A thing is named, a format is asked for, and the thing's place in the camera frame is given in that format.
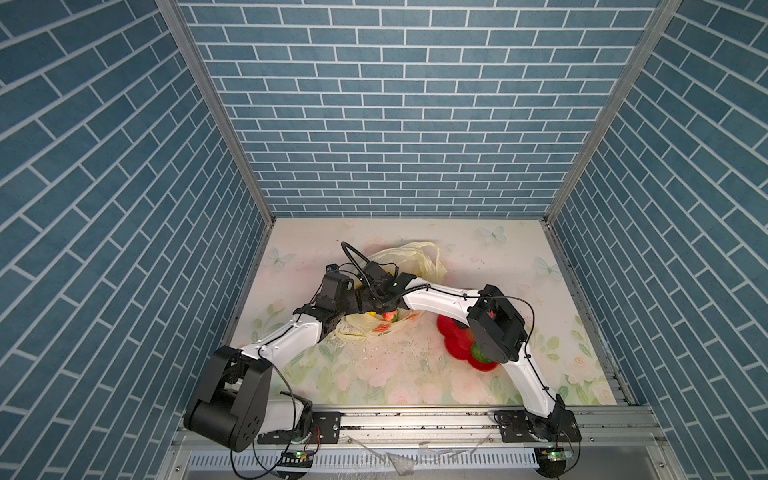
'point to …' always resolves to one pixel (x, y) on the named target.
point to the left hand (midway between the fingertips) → (358, 296)
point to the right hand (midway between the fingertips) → (364, 304)
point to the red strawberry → (391, 316)
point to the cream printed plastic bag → (421, 260)
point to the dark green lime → (479, 355)
